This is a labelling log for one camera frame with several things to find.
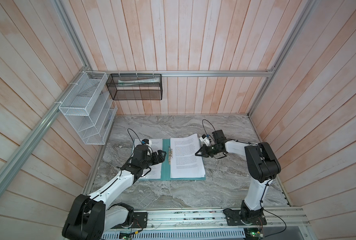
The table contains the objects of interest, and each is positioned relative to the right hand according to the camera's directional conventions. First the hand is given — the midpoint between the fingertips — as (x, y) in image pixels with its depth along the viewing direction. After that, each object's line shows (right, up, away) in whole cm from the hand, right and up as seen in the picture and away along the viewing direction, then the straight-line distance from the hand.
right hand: (196, 153), depth 95 cm
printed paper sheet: (-8, -6, -2) cm, 10 cm away
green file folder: (-19, -8, -2) cm, 21 cm away
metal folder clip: (-17, -1, 0) cm, 17 cm away
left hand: (-22, 0, -10) cm, 24 cm away
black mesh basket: (-42, +47, +10) cm, 64 cm away
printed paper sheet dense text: (-25, -9, -4) cm, 27 cm away
